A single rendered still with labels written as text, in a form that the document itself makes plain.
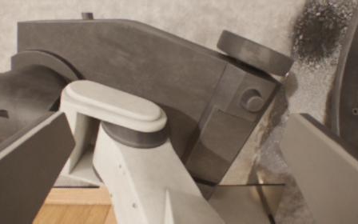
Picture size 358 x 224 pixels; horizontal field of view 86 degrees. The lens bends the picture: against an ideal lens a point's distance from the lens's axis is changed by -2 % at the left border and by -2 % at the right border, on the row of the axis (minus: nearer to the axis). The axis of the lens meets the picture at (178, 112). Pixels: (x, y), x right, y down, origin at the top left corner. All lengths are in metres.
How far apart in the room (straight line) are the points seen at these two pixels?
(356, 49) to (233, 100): 0.23
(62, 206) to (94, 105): 0.66
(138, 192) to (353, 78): 0.40
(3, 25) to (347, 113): 0.92
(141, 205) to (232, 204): 0.79
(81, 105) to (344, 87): 0.47
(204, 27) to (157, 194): 0.49
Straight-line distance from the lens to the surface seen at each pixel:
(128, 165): 0.34
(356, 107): 0.45
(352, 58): 0.46
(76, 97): 0.40
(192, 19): 0.64
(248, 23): 0.67
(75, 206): 0.96
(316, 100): 0.84
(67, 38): 0.54
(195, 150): 0.57
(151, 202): 0.31
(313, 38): 0.75
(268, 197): 1.07
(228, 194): 1.00
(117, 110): 0.38
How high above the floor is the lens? 0.64
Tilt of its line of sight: 63 degrees down
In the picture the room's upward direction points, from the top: 178 degrees counter-clockwise
